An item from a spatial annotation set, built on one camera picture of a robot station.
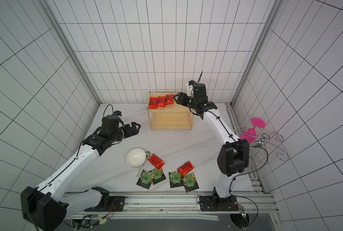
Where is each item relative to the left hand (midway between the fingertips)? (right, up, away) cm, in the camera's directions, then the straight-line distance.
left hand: (133, 130), depth 80 cm
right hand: (+21, +19, +2) cm, 28 cm away
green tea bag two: (+14, -27, +2) cm, 30 cm away
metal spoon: (+7, -16, +7) cm, 19 cm away
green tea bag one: (+7, -28, +1) cm, 29 cm away
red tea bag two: (+15, +17, +10) cm, 25 cm away
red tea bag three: (+20, +19, +11) cm, 30 cm away
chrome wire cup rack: (+64, -4, -14) cm, 66 cm away
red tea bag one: (+10, +17, +10) cm, 22 cm away
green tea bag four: (+32, -29, 0) cm, 44 cm away
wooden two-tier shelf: (+17, +10, +9) cm, 22 cm away
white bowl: (-1, -18, +8) cm, 19 cm away
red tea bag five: (+30, -23, +3) cm, 38 cm away
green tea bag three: (+24, -28, +2) cm, 37 cm away
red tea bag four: (+12, -20, +7) cm, 24 cm away
